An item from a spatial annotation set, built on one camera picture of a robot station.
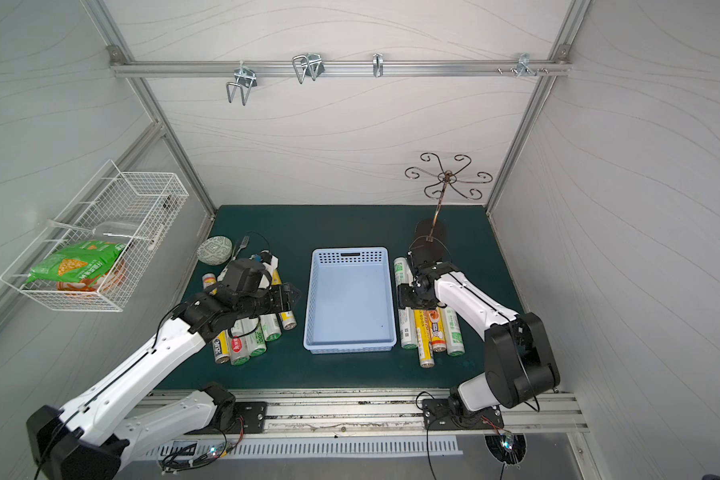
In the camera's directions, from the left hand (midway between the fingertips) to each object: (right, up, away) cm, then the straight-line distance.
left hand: (293, 295), depth 76 cm
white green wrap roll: (-12, -14, +6) cm, 19 cm away
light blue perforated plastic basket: (+14, -5, +15) cm, 21 cm away
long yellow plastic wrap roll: (-5, -9, +13) cm, 16 cm away
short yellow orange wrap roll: (+40, -12, +10) cm, 43 cm away
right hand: (+32, -4, +12) cm, 34 cm away
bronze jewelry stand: (+42, +16, +32) cm, 55 cm away
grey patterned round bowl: (-36, +10, +29) cm, 47 cm away
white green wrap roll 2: (+44, -14, +7) cm, 46 cm away
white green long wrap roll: (+31, +3, +20) cm, 37 cm away
